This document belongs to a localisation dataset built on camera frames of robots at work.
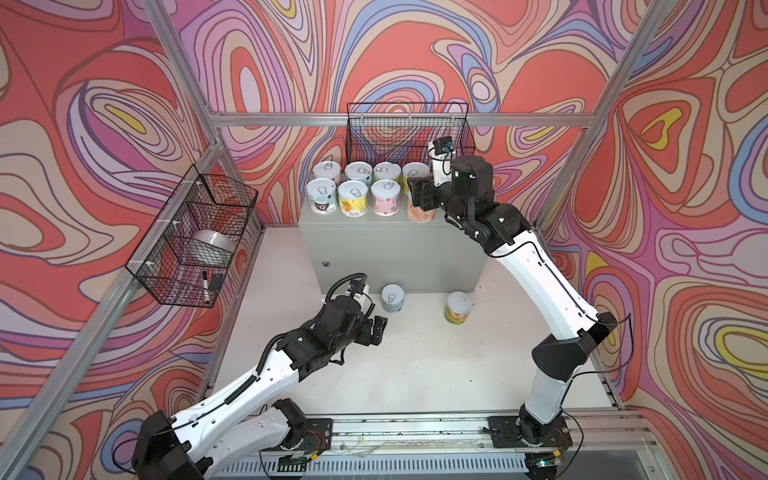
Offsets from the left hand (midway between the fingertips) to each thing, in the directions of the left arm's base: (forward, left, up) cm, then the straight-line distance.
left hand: (377, 316), depth 77 cm
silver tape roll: (+14, +40, +15) cm, 45 cm away
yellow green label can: (+8, -24, -9) cm, 27 cm away
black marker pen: (+3, +42, +9) cm, 43 cm away
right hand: (+21, -12, +26) cm, 36 cm away
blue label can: (+12, -4, -11) cm, 17 cm away
